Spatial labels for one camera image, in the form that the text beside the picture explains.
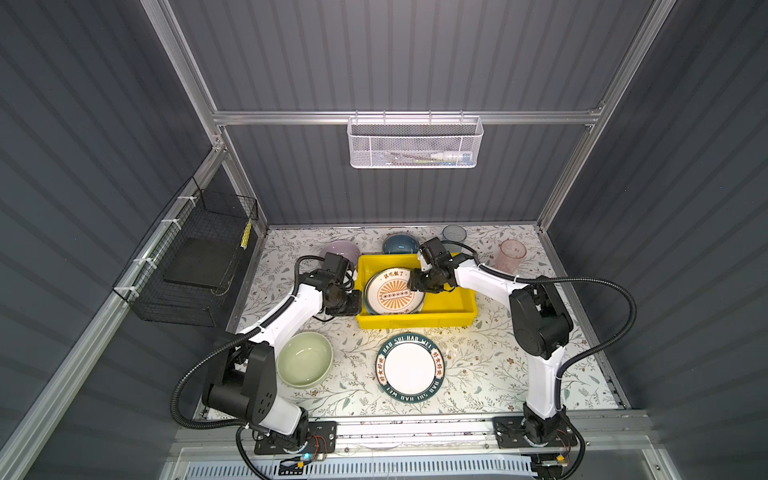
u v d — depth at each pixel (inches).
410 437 29.6
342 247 44.1
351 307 30.3
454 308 37.7
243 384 17.0
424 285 34.1
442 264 29.5
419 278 34.3
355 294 30.8
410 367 33.2
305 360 33.3
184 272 27.8
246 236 32.5
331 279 25.5
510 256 36.5
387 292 38.6
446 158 35.3
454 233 41.4
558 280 21.0
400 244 43.9
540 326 20.9
